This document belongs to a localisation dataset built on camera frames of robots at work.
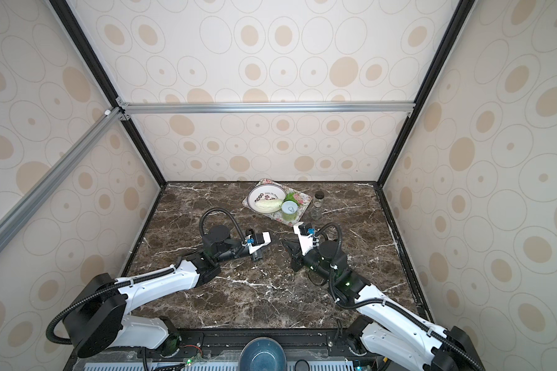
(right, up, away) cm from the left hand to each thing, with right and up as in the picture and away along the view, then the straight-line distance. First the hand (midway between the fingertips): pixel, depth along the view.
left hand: (283, 239), depth 70 cm
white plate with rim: (-9, +17, +46) cm, 50 cm away
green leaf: (+3, +14, +33) cm, 36 cm away
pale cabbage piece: (-7, +10, +36) cm, 38 cm away
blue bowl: (-6, -36, +1) cm, 37 cm away
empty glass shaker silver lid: (+15, +6, +34) cm, 37 cm away
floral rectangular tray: (+10, +12, +43) cm, 46 cm away
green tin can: (+3, +7, +32) cm, 33 cm away
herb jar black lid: (+16, +13, +32) cm, 38 cm away
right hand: (+1, -1, +4) cm, 4 cm away
